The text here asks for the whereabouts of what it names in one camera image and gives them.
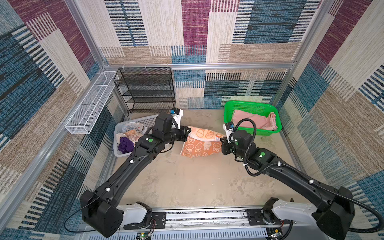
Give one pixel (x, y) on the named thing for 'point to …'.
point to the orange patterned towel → (202, 142)
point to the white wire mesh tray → (83, 120)
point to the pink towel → (267, 122)
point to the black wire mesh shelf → (147, 89)
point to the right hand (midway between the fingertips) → (222, 140)
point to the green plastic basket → (255, 108)
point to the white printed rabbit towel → (132, 131)
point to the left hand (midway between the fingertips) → (191, 127)
